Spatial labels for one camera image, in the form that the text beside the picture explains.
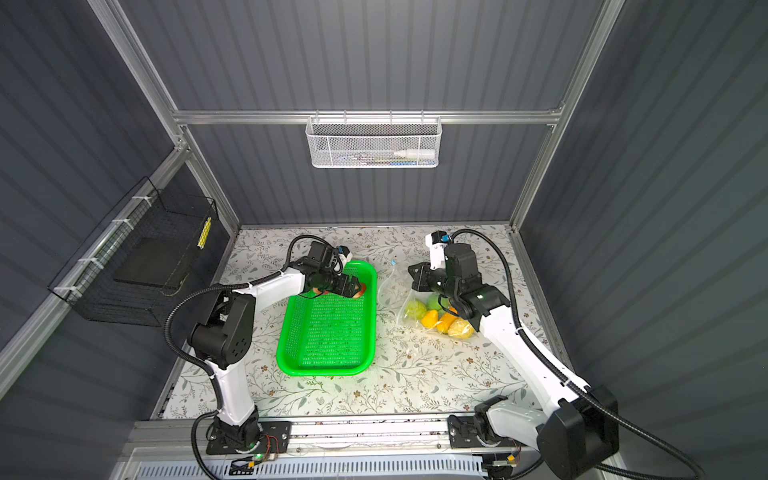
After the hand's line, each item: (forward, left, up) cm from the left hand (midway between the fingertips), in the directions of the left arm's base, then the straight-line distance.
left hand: (350, 283), depth 98 cm
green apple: (-10, -26, +2) cm, 28 cm away
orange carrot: (-15, -29, 0) cm, 33 cm away
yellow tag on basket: (+5, +39, +21) cm, 45 cm away
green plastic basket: (-15, +6, -5) cm, 17 cm away
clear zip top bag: (+2, -16, -5) cm, 17 cm away
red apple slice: (-3, -4, -1) cm, 5 cm away
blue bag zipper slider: (+13, -15, -6) cm, 21 cm away
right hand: (-10, -18, +20) cm, 29 cm away
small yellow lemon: (-14, -25, 0) cm, 28 cm away
